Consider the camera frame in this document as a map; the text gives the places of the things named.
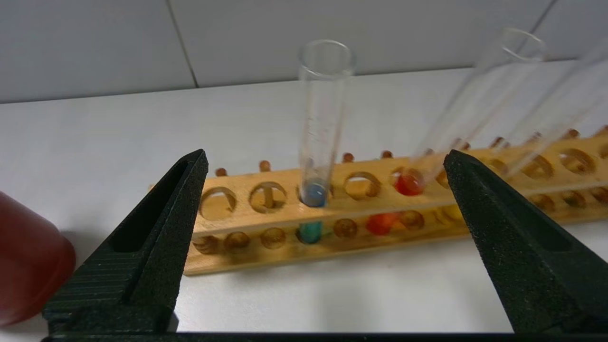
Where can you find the test tube with orange-red pigment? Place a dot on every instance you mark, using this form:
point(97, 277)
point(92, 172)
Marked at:
point(408, 183)

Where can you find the test tube with blue pigment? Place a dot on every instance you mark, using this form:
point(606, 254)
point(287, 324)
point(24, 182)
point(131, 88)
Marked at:
point(323, 118)

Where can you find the dark red plastic cup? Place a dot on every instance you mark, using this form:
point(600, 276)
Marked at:
point(28, 261)

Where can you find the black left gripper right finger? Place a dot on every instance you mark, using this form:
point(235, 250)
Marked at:
point(532, 256)

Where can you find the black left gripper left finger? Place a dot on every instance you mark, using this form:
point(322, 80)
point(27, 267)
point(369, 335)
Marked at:
point(142, 266)

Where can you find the wooden test tube rack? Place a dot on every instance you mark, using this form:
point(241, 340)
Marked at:
point(266, 216)

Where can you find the test tube with yellow pigment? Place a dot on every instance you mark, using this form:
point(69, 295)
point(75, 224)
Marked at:
point(560, 109)

